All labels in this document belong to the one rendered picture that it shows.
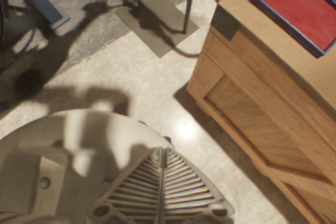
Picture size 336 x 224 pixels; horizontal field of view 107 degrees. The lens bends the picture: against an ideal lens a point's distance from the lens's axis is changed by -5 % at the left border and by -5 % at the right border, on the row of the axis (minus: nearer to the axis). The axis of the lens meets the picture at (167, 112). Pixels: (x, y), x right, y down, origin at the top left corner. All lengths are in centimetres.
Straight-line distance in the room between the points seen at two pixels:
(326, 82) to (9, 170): 64
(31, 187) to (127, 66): 60
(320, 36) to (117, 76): 72
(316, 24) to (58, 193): 64
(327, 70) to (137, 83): 65
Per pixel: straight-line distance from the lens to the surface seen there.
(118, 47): 86
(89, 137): 34
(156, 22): 91
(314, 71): 31
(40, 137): 41
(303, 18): 35
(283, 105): 35
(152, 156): 16
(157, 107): 67
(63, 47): 101
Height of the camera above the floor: 65
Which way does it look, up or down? 79 degrees down
